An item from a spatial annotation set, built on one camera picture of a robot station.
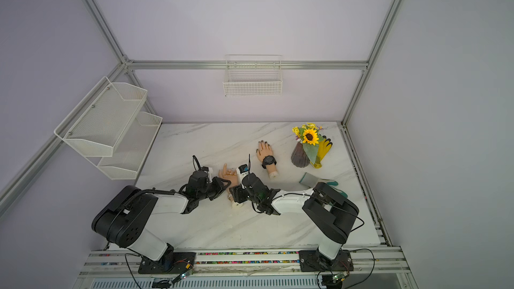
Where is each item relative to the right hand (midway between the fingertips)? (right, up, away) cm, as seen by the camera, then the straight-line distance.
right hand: (237, 189), depth 89 cm
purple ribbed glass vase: (+30, +14, +10) cm, 35 cm away
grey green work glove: (+35, +2, +5) cm, 35 cm away
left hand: (-4, +1, +4) cm, 6 cm away
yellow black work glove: (+46, +19, +19) cm, 53 cm away
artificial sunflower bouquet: (+31, +24, -7) cm, 40 cm away
